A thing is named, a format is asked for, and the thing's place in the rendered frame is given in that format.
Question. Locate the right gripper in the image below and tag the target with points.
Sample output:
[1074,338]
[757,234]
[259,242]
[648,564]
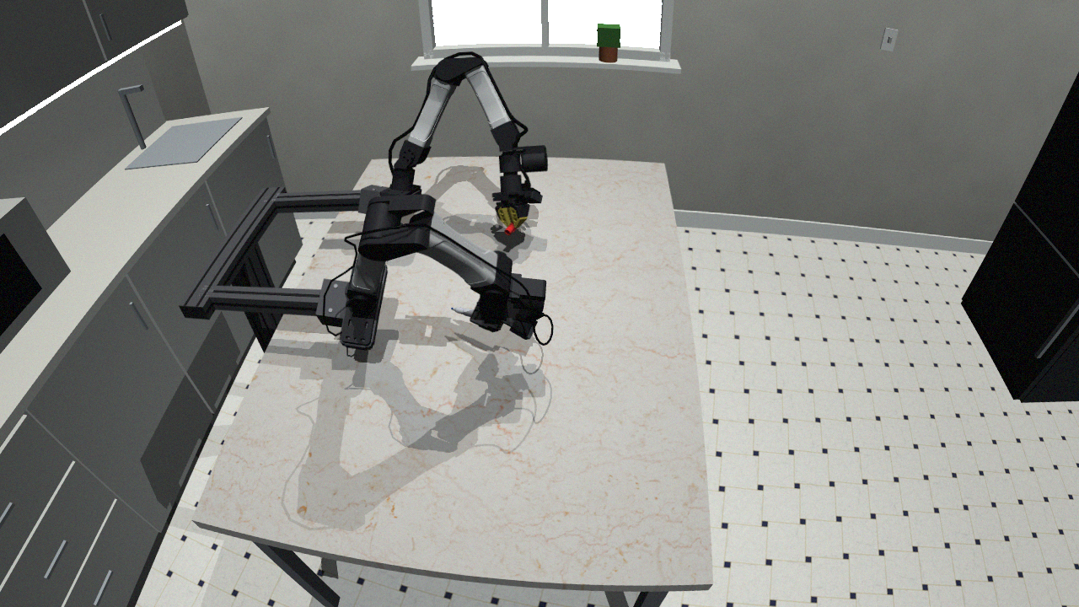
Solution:
[486,318]

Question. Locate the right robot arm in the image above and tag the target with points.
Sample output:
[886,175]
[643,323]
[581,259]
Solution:
[445,246]

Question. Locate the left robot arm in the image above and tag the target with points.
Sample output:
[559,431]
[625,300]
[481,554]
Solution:
[449,74]

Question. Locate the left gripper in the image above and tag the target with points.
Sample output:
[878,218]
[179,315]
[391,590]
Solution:
[511,187]

